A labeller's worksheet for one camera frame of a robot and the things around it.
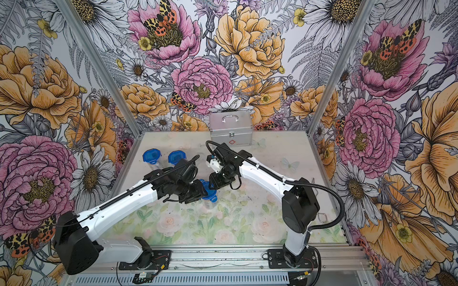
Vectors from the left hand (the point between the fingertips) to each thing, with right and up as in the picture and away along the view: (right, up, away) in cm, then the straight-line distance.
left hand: (202, 201), depth 77 cm
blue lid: (-30, +18, +18) cm, 40 cm away
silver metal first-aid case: (+13, +34, +29) cm, 47 cm away
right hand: (+5, +4, +3) cm, 7 cm away
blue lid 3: (+3, +3, +1) cm, 4 cm away
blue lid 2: (-16, +18, +16) cm, 29 cm away
